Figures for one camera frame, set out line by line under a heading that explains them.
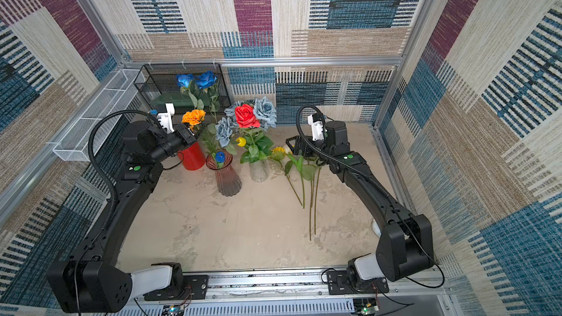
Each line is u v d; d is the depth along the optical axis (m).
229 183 1.01
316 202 0.93
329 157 0.56
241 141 0.76
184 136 0.62
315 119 0.72
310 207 0.91
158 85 1.02
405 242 0.42
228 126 0.73
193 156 0.99
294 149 0.71
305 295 0.73
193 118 0.66
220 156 0.76
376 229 0.83
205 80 0.73
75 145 0.69
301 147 0.71
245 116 0.67
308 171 1.01
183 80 0.74
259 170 0.96
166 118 0.64
